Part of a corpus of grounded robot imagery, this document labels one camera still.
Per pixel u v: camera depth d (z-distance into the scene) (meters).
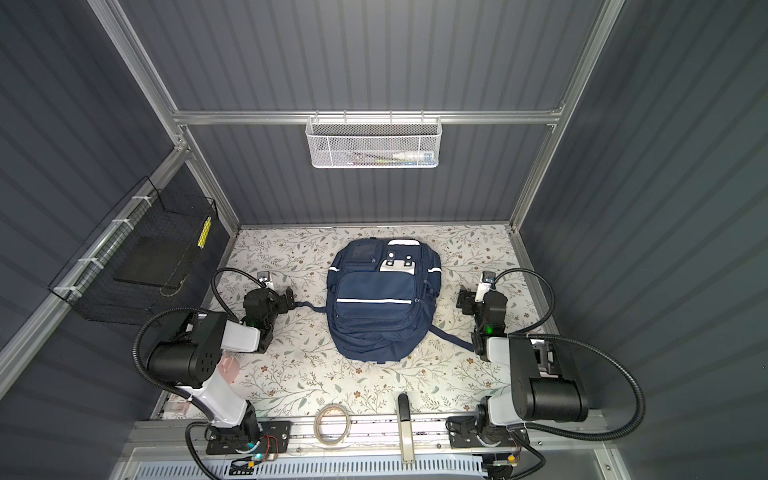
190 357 0.47
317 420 0.75
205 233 0.84
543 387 0.44
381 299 0.85
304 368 0.85
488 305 0.71
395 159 0.90
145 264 0.74
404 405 0.74
